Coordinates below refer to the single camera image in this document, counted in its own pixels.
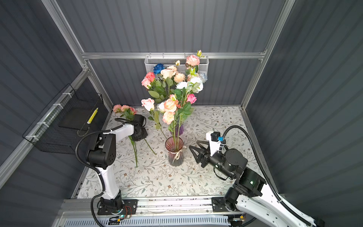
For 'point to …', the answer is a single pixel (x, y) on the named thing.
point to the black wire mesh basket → (70, 117)
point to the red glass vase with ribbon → (174, 145)
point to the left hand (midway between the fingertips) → (143, 136)
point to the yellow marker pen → (92, 116)
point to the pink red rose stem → (157, 90)
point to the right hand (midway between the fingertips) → (195, 146)
